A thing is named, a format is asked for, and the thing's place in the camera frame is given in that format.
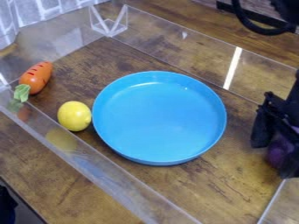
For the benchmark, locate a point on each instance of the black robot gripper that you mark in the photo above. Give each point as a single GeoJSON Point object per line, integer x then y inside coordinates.
{"type": "Point", "coordinates": [286, 110]}

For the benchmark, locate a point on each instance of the blue round tray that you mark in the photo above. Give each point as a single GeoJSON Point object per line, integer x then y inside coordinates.
{"type": "Point", "coordinates": [160, 118]}

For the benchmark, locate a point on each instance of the orange toy carrot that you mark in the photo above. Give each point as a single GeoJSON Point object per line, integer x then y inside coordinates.
{"type": "Point", "coordinates": [33, 81]}

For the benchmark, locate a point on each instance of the purple toy eggplant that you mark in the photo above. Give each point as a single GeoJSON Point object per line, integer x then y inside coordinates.
{"type": "Point", "coordinates": [278, 151]}

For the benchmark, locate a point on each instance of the yellow toy lemon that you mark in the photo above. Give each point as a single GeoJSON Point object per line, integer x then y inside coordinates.
{"type": "Point", "coordinates": [74, 115]}

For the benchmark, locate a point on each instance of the clear acrylic enclosure wall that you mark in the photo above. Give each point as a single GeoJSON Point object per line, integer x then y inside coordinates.
{"type": "Point", "coordinates": [67, 174]}

